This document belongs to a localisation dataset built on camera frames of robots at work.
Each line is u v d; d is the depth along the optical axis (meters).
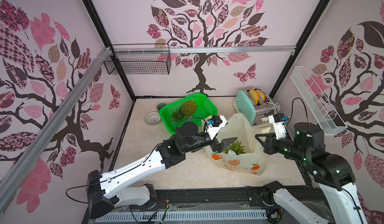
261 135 0.57
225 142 0.50
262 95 0.95
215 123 0.47
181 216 0.70
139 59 1.37
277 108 0.92
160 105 1.06
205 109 1.11
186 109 1.01
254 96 0.94
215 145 0.50
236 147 0.70
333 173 0.36
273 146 0.51
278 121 0.51
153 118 1.06
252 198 0.73
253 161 0.65
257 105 0.93
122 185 0.41
